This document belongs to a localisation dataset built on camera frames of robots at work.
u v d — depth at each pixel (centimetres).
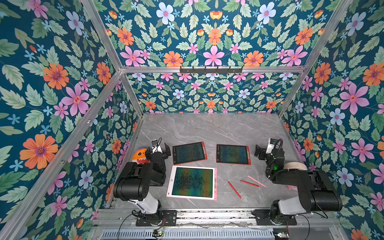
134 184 46
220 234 77
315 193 45
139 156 86
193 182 85
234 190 83
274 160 70
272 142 80
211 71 93
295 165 80
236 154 96
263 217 74
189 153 98
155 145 78
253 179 86
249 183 86
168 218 73
